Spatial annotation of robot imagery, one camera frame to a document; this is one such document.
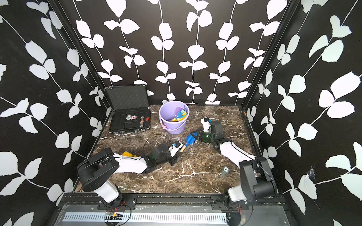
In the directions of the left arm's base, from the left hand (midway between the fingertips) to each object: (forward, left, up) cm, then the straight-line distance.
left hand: (181, 149), depth 87 cm
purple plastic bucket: (+29, +5, -1) cm, 29 cm away
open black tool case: (+37, +40, -6) cm, 55 cm away
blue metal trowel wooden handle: (+3, -6, +5) cm, 8 cm away
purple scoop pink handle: (+31, +2, +4) cm, 31 cm away
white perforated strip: (-33, +18, -7) cm, 38 cm away
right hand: (+8, -6, +8) cm, 13 cm away
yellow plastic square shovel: (+24, -3, +6) cm, 25 cm away
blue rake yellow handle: (+26, 0, +4) cm, 26 cm away
